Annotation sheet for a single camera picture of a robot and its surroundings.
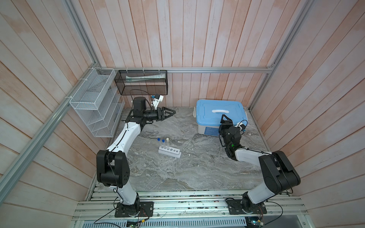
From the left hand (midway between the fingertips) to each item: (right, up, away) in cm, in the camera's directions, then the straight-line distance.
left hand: (174, 115), depth 77 cm
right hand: (+29, 0, +10) cm, 30 cm away
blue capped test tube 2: (-7, -17, +10) cm, 21 cm away
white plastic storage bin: (+25, -10, +20) cm, 33 cm away
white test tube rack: (-2, -23, +15) cm, 28 cm away
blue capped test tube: (-10, -17, +9) cm, 21 cm away
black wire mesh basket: (-25, +26, +27) cm, 45 cm away
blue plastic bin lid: (+24, +3, +18) cm, 30 cm away
